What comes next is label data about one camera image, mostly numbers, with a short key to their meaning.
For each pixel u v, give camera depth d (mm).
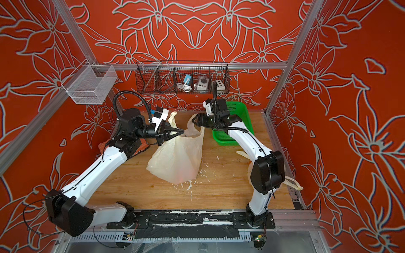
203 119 725
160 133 559
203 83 904
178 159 695
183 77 1014
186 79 830
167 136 599
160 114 527
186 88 861
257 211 600
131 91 471
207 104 756
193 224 727
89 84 896
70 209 376
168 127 590
